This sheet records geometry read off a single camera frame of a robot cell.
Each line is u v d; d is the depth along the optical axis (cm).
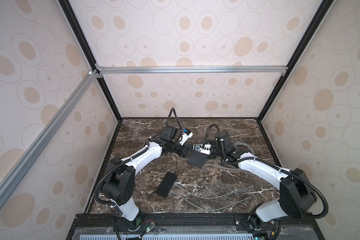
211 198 82
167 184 85
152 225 71
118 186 45
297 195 43
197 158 97
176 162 94
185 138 78
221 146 65
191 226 73
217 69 155
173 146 73
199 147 71
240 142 105
